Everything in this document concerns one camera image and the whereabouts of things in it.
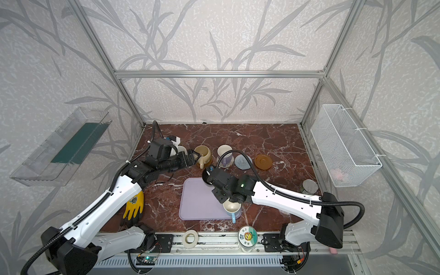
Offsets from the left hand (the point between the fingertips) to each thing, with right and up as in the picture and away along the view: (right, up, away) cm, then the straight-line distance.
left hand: (194, 158), depth 74 cm
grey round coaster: (+22, -6, +25) cm, 34 cm away
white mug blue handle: (+17, -26, +8) cm, 32 cm away
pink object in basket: (+62, -7, -2) cm, 63 cm away
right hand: (+10, -13, +1) cm, 16 cm away
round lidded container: (+23, -31, -6) cm, 39 cm away
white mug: (+10, +2, +23) cm, 26 cm away
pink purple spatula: (+59, -39, -3) cm, 71 cm away
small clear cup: (+55, -16, +10) cm, 59 cm away
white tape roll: (-2, -38, -1) cm, 38 cm away
